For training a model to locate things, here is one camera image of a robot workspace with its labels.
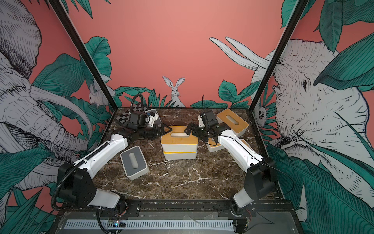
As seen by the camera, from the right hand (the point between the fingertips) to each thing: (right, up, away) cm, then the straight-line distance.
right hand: (188, 131), depth 81 cm
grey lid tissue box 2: (-27, +13, +30) cm, 43 cm away
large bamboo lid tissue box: (-6, -6, -1) cm, 8 cm away
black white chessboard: (-51, +9, +29) cm, 59 cm away
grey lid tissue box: (-34, -21, +8) cm, 41 cm away
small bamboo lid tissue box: (+16, -10, +11) cm, 22 cm away
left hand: (-11, +1, -2) cm, 11 cm away
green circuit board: (-35, -45, -12) cm, 58 cm away
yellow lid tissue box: (-5, -14, +5) cm, 15 cm away
